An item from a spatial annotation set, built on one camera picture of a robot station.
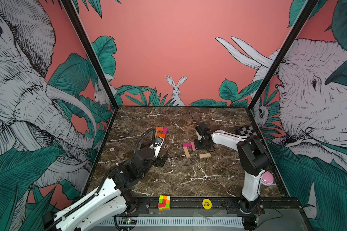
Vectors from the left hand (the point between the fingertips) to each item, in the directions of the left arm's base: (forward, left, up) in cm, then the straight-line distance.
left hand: (160, 145), depth 73 cm
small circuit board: (-30, +17, -21) cm, 41 cm away
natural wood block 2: (+3, -26, -22) cm, 34 cm away
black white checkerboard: (+19, -60, -18) cm, 66 cm away
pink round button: (-14, -62, -20) cm, 66 cm away
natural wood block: (+4, -16, -21) cm, 27 cm away
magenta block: (+24, -1, -21) cm, 32 cm away
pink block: (+9, -20, -18) cm, 29 cm away
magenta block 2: (+11, -16, -20) cm, 28 cm away
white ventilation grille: (-32, -8, -22) cm, 39 cm away
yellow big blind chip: (-25, -24, -21) cm, 40 cm away
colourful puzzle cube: (-24, -1, -16) cm, 29 cm away
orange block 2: (+20, +2, -21) cm, 29 cm away
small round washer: (+7, +32, -15) cm, 36 cm away
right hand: (+10, -22, -20) cm, 32 cm away
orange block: (+25, +2, -21) cm, 33 cm away
